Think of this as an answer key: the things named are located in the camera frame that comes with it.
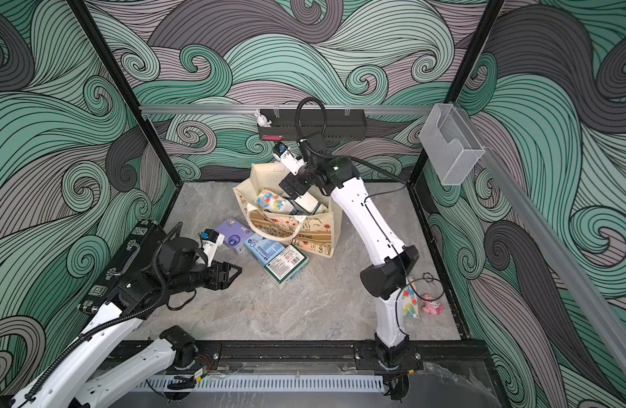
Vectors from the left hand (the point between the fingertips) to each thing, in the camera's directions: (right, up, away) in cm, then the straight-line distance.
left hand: (233, 266), depth 70 cm
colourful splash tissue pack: (+7, +18, +16) cm, 25 cm away
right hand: (+16, +26, +6) cm, 31 cm away
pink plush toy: (+61, -16, +10) cm, 64 cm away
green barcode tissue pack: (+22, +17, +14) cm, 31 cm away
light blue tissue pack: (+5, +1, +21) cm, 21 cm away
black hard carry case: (-29, +4, +4) cm, 29 cm away
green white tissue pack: (+13, -4, +17) cm, 22 cm away
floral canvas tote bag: (+24, +8, +13) cm, 28 cm away
